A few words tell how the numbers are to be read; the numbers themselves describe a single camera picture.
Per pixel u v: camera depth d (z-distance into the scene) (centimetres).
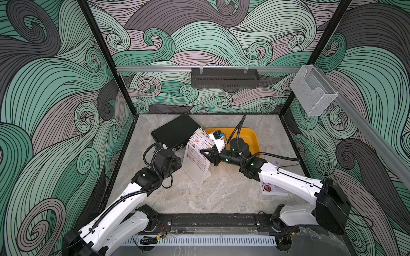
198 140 76
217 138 64
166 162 58
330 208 39
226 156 64
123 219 46
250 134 104
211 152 66
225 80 96
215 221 75
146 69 191
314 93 83
